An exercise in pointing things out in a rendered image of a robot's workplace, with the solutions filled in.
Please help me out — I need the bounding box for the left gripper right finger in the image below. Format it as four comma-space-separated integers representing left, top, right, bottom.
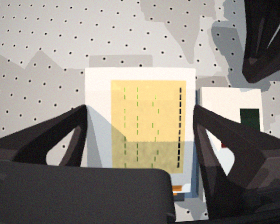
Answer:
192, 105, 280, 219

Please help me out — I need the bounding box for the white cassette with yellow panel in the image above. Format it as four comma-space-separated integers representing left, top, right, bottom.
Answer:
85, 67, 195, 195

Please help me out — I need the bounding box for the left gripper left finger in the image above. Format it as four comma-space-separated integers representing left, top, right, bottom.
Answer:
0, 104, 88, 167

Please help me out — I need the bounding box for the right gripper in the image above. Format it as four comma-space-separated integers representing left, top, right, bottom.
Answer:
242, 0, 280, 83

